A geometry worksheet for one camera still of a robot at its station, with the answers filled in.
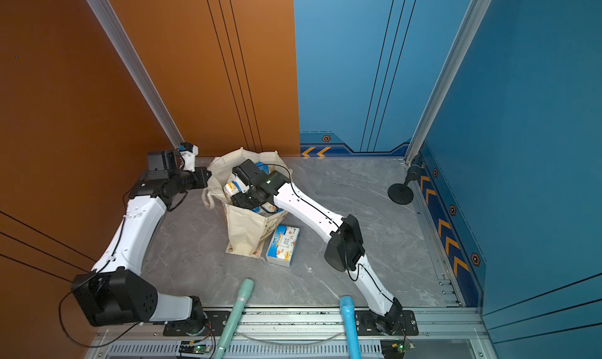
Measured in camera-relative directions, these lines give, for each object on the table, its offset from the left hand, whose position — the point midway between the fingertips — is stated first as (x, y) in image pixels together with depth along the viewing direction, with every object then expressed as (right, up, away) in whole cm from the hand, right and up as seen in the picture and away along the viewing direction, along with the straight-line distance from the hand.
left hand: (211, 169), depth 81 cm
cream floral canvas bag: (+13, -21, -1) cm, 25 cm away
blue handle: (+47, -44, -8) cm, 65 cm away
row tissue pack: (+10, -6, -4) cm, 12 cm away
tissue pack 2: (+25, -27, +2) cm, 37 cm away
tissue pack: (+21, -13, -8) cm, 26 cm away
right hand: (+11, -11, 0) cm, 16 cm away
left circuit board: (0, -55, -11) cm, 56 cm away
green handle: (+11, -47, -9) cm, 49 cm away
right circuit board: (+60, -54, -12) cm, 82 cm away
